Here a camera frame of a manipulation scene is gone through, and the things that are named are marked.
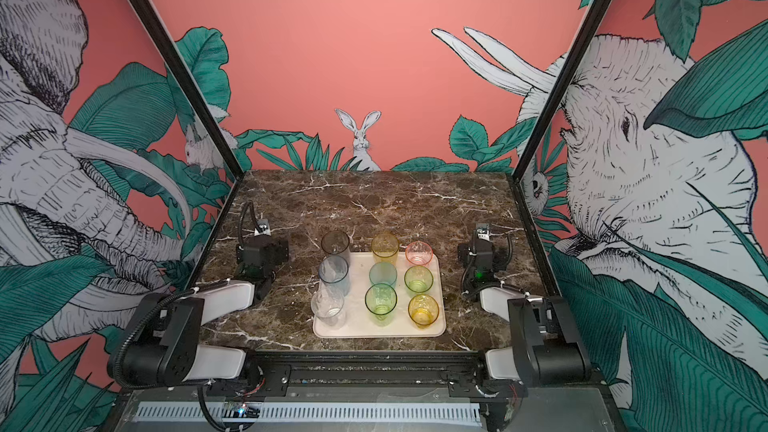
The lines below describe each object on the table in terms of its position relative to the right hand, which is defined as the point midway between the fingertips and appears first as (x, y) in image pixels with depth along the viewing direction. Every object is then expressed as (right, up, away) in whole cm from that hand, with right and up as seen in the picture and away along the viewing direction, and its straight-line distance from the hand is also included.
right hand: (481, 239), depth 91 cm
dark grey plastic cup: (-47, -2, +8) cm, 48 cm away
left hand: (-68, +1, -1) cm, 68 cm away
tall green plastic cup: (-31, -13, -19) cm, 38 cm away
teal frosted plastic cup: (-31, -10, -2) cm, 32 cm away
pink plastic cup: (-20, -5, +3) cm, 20 cm away
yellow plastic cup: (-19, -20, -7) cm, 28 cm away
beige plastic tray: (-37, -23, -7) cm, 44 cm away
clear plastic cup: (-46, -19, -8) cm, 50 cm away
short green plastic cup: (-20, -12, -2) cm, 23 cm away
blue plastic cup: (-45, -9, -4) cm, 46 cm away
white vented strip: (-49, -39, -21) cm, 66 cm away
